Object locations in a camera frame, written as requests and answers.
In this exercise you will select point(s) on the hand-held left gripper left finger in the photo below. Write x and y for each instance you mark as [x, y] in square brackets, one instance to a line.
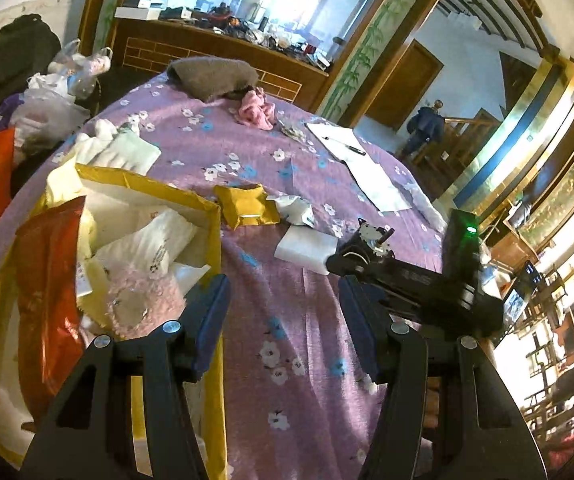
[212, 320]

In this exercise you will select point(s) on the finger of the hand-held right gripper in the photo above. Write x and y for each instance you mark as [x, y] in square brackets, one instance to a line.
[367, 267]

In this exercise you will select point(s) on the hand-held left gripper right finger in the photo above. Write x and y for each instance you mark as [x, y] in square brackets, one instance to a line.
[362, 330]

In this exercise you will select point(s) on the pink plush pad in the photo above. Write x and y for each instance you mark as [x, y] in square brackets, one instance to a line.
[157, 295]

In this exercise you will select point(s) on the white tissue pack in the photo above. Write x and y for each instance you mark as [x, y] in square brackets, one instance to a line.
[297, 210]
[304, 247]

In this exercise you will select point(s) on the white plastic packet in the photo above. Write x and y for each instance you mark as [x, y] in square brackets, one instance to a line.
[152, 245]

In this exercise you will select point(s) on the yellow cardboard box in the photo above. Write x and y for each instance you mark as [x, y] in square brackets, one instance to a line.
[132, 182]

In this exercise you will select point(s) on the red foil bag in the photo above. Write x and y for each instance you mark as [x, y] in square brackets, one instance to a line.
[47, 300]

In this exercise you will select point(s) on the small lit screen device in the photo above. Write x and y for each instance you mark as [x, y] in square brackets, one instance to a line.
[517, 302]

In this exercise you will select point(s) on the purple floral tablecloth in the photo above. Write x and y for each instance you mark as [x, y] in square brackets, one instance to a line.
[277, 310]

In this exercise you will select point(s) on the white paper sheet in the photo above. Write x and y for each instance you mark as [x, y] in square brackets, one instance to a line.
[377, 185]
[337, 152]

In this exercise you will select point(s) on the white rolled cloth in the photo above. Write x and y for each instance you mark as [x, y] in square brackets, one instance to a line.
[424, 205]

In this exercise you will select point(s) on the wooden chair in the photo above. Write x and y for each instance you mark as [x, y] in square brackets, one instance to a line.
[542, 355]

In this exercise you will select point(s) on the black pen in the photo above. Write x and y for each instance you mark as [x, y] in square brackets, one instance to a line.
[352, 149]

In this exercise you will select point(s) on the gold foil packet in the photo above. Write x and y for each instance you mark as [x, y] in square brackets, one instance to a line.
[244, 205]

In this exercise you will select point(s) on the gold framed landscape painting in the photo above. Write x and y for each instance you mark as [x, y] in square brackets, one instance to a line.
[562, 195]

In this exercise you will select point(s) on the gold framed glass panel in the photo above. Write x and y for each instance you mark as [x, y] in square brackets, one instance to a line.
[507, 150]

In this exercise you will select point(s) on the small clear packet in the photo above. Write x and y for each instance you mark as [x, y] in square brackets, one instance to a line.
[294, 131]

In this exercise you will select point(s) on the brown wooden door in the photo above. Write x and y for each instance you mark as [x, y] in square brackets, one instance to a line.
[402, 90]

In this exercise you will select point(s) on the white mask pack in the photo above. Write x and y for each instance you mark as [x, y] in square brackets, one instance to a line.
[127, 152]

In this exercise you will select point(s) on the pink fluffy cloth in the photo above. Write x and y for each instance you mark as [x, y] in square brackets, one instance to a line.
[257, 110]

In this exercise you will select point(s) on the white cotton gloves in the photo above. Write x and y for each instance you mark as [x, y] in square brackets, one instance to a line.
[102, 130]

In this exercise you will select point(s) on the brown knit cloth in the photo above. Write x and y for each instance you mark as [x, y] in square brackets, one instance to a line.
[212, 77]

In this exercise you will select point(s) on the white plastic bag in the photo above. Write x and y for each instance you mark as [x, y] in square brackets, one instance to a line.
[47, 115]

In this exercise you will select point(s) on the wooden sideboard with clutter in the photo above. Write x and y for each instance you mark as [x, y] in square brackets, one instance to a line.
[247, 30]

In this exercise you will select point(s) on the wooden glass cabinet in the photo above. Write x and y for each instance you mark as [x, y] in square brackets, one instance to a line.
[167, 45]

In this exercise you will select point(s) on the white flat box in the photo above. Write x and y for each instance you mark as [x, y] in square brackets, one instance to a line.
[137, 12]

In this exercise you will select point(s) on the black luggage bag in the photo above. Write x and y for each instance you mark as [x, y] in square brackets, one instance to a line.
[12, 60]

